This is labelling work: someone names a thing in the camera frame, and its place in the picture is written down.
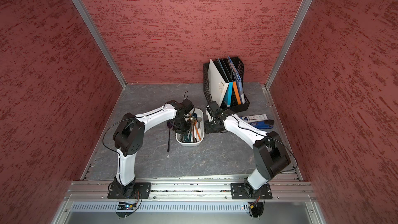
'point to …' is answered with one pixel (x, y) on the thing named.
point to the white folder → (217, 86)
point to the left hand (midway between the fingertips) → (186, 136)
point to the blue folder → (238, 80)
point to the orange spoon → (197, 131)
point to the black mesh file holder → (239, 64)
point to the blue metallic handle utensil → (194, 119)
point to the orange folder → (237, 93)
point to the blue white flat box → (254, 118)
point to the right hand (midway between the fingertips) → (208, 131)
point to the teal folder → (227, 100)
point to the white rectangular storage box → (195, 136)
